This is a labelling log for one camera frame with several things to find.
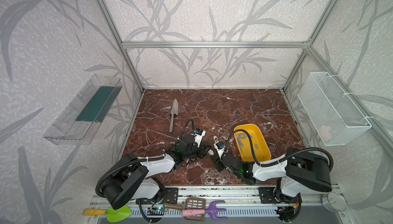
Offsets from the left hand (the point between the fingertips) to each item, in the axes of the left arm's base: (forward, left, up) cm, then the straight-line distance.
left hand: (211, 142), depth 85 cm
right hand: (-3, -1, -2) cm, 4 cm away
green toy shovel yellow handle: (-33, +43, -5) cm, 54 cm away
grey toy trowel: (+26, +25, -6) cm, 36 cm away
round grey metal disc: (-27, -55, 0) cm, 61 cm away
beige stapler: (-5, 0, -1) cm, 5 cm away
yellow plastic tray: (-2, -30, -7) cm, 31 cm away
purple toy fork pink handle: (-31, -1, -3) cm, 31 cm away
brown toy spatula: (-28, +10, -6) cm, 30 cm away
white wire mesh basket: (-1, -51, +28) cm, 58 cm away
